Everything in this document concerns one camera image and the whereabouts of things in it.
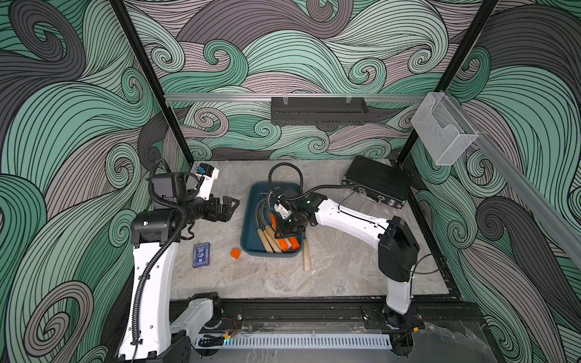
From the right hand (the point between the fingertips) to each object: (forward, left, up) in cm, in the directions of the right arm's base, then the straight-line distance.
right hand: (275, 238), depth 81 cm
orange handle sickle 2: (+1, -7, -6) cm, 9 cm away
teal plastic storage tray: (+2, +10, -10) cm, 14 cm away
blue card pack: (-3, +29, -8) cm, 30 cm away
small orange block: (-2, +16, -8) cm, 18 cm away
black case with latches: (+30, -51, -5) cm, 59 cm away
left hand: (+3, +15, +22) cm, 27 cm away
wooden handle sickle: (-6, -12, -9) cm, 16 cm away
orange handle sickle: (-3, -3, +1) cm, 4 cm away
